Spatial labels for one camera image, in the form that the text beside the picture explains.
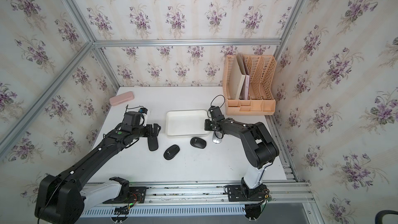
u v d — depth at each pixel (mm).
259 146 485
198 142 885
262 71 1097
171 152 856
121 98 1117
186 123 1010
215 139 907
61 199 383
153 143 889
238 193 733
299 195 736
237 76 1062
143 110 748
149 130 746
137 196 719
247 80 882
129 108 771
